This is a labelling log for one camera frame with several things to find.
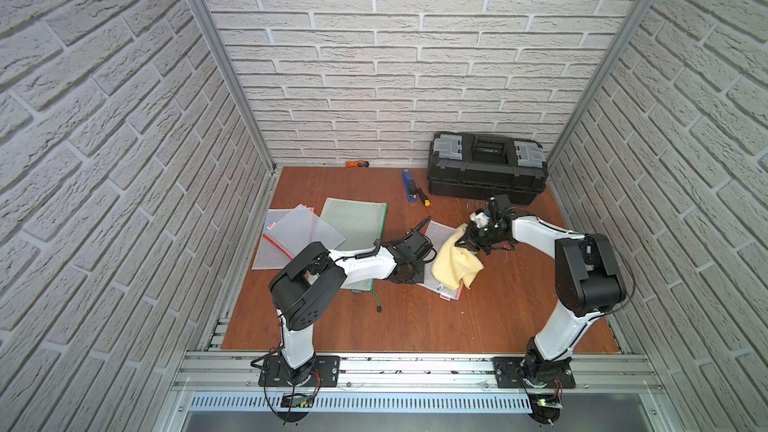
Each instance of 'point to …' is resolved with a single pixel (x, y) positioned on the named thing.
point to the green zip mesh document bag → (361, 225)
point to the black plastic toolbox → (482, 166)
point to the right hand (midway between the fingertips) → (460, 243)
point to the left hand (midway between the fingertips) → (423, 274)
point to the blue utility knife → (410, 185)
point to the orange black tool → (358, 163)
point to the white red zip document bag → (294, 229)
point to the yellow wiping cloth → (454, 265)
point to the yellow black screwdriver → (426, 201)
